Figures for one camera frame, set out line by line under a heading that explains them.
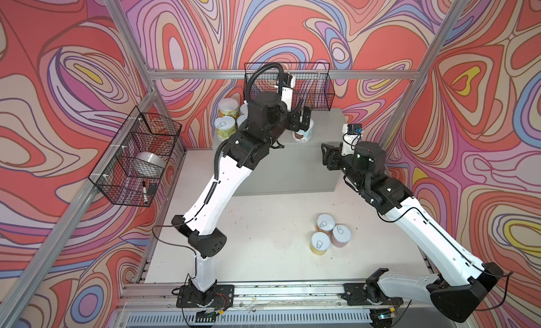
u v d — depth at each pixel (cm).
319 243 80
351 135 55
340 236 82
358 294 74
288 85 48
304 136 73
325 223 86
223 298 72
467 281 38
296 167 95
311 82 95
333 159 59
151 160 73
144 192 72
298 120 54
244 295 75
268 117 43
